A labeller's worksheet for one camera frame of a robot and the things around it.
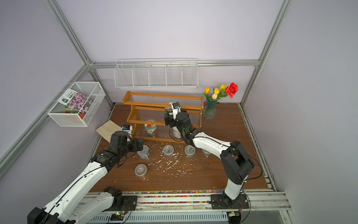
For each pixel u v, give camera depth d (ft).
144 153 2.89
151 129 3.11
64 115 2.42
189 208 2.38
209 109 3.36
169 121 2.45
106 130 3.36
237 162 1.52
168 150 2.89
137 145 2.33
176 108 2.33
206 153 2.85
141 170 2.64
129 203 2.41
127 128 2.28
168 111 2.65
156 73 3.26
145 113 3.37
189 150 2.86
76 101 2.43
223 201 2.16
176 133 3.04
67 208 1.34
